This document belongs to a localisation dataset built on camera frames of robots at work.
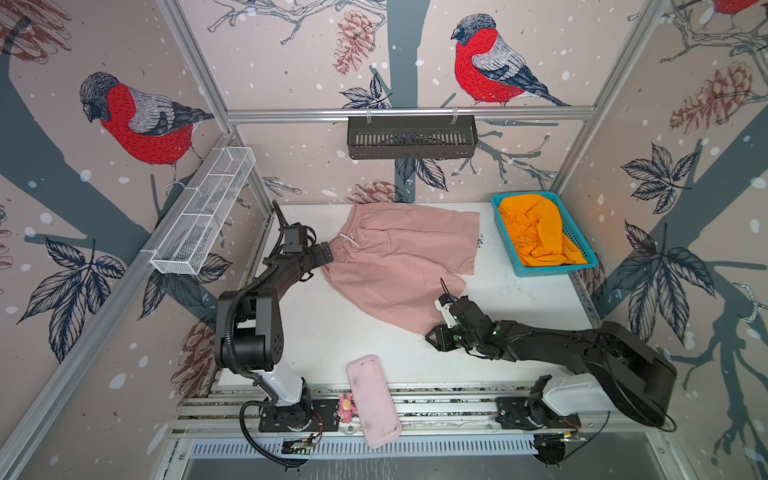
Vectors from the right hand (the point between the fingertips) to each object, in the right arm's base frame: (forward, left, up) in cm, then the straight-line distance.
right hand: (428, 339), depth 85 cm
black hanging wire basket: (+62, +8, +29) cm, 69 cm away
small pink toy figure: (-19, +21, +2) cm, 28 cm away
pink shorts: (+25, +10, +2) cm, 27 cm away
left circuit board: (-27, +32, -2) cm, 42 cm away
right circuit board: (-22, -30, -2) cm, 38 cm away
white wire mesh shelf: (+8, +60, +32) cm, 69 cm away
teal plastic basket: (+39, -51, +6) cm, 64 cm away
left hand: (+23, +36, +10) cm, 44 cm away
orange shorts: (+38, -38, +8) cm, 54 cm away
